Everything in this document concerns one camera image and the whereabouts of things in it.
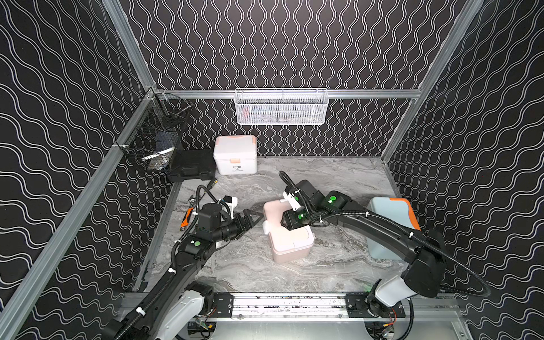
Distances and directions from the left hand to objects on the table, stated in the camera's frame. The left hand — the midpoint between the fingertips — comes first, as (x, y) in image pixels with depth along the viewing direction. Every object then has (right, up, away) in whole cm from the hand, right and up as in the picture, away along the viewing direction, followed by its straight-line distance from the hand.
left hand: (258, 217), depth 74 cm
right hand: (+10, -2, +4) cm, 11 cm away
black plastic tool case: (-42, +22, +46) cm, 66 cm away
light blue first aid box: (+54, +1, +9) cm, 55 cm away
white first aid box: (-14, +26, +30) cm, 42 cm away
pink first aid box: (+10, -9, -1) cm, 14 cm away
